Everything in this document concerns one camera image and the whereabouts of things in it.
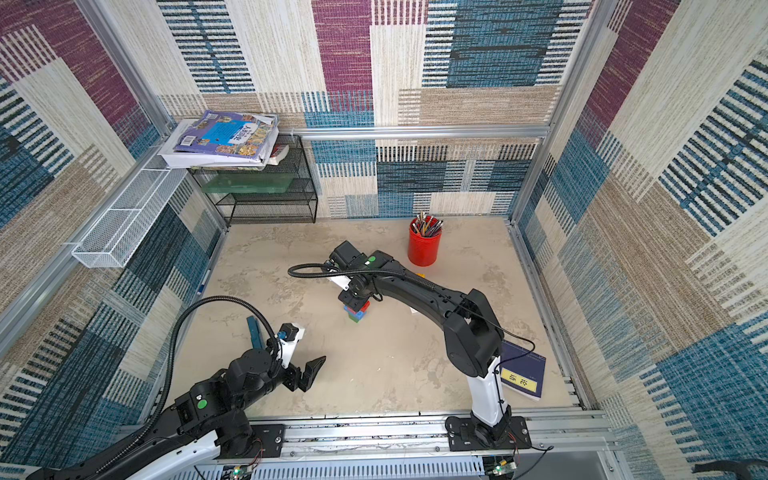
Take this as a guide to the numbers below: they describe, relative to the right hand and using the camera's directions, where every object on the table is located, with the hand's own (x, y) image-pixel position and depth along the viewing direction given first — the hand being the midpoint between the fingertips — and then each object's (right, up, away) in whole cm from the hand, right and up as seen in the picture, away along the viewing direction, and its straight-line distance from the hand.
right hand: (362, 297), depth 87 cm
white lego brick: (+15, -5, +7) cm, 18 cm away
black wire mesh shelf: (-26, +32, +31) cm, 51 cm away
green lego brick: (-3, -8, +7) cm, 11 cm away
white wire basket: (-56, +17, -15) cm, 61 cm away
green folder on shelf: (-36, +35, +9) cm, 51 cm away
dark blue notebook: (+44, -20, -6) cm, 49 cm away
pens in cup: (+19, +21, +10) cm, 30 cm away
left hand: (-11, -11, -11) cm, 20 cm away
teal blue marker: (-30, -12, 0) cm, 32 cm away
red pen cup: (+19, +13, +15) cm, 28 cm away
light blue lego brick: (-5, -5, +5) cm, 9 cm away
